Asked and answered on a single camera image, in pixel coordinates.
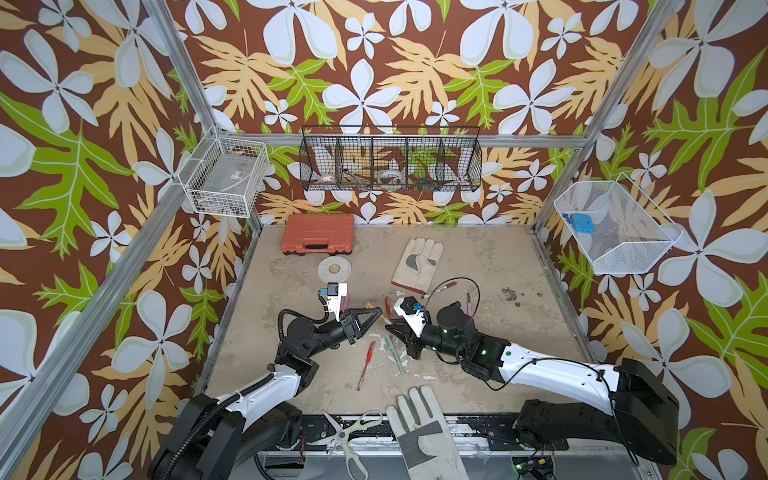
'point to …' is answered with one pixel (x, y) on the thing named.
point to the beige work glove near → (424, 437)
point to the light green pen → (394, 353)
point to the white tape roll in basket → (391, 177)
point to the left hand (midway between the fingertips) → (377, 309)
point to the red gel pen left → (368, 359)
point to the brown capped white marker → (445, 287)
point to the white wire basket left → (221, 174)
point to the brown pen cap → (368, 305)
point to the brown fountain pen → (386, 319)
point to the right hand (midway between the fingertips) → (388, 326)
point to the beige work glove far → (416, 262)
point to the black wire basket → (392, 159)
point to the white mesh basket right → (619, 230)
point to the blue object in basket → (582, 223)
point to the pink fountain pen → (469, 306)
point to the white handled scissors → (357, 467)
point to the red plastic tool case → (327, 234)
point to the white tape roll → (334, 268)
